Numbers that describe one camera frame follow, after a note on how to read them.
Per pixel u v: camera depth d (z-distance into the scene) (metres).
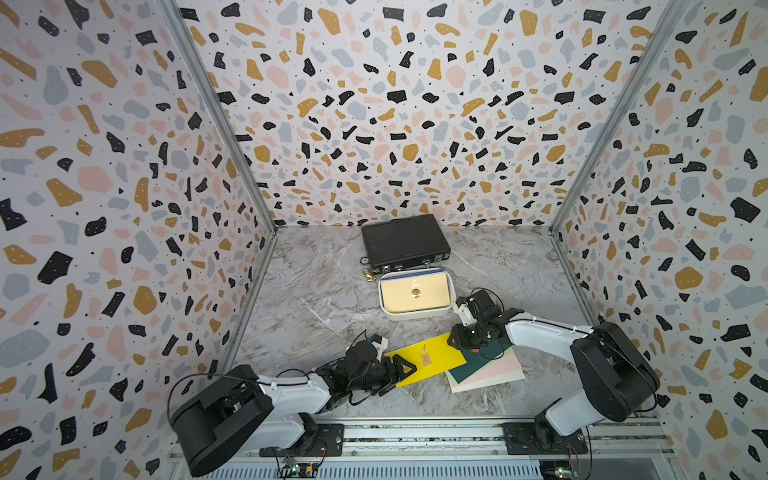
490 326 0.68
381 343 0.81
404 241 1.10
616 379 0.45
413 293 0.97
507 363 0.88
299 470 0.70
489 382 0.84
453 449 0.73
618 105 0.88
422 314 0.94
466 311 0.78
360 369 0.66
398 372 0.73
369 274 1.06
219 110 0.86
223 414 0.46
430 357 0.88
